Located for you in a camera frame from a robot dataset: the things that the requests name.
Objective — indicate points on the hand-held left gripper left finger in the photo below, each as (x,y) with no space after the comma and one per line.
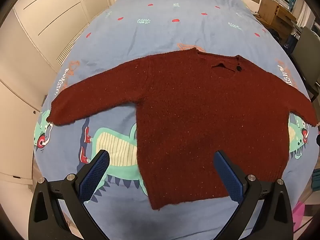
(93,175)

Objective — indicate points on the wooden desk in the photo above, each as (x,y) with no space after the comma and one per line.
(272,15)

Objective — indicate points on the dark red knitted sweater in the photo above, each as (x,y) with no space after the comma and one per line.
(200,110)

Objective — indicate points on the dark chair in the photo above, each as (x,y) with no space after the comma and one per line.
(306,52)

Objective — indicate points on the white wardrobe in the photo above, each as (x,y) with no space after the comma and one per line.
(50,17)

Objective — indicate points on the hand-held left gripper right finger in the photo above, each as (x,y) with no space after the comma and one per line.
(230,177)

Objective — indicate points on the blue cartoon printed bed sheet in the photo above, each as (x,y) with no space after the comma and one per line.
(150,37)

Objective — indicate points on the pink plastic object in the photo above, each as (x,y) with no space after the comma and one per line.
(299,216)

